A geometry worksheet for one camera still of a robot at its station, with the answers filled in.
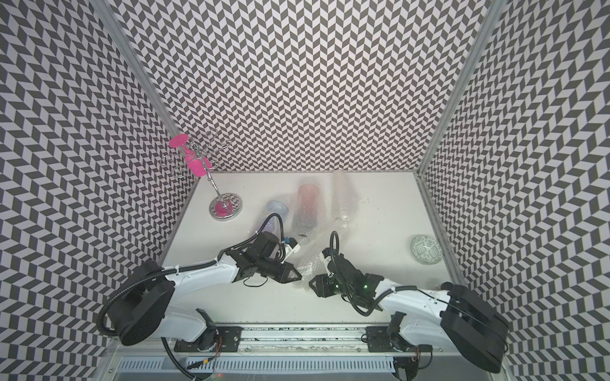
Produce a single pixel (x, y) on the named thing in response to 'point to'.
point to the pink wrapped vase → (306, 209)
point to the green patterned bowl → (426, 249)
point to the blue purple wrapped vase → (274, 222)
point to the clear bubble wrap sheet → (313, 239)
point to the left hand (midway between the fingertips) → (298, 280)
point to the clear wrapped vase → (345, 199)
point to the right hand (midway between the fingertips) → (316, 287)
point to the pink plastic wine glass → (199, 165)
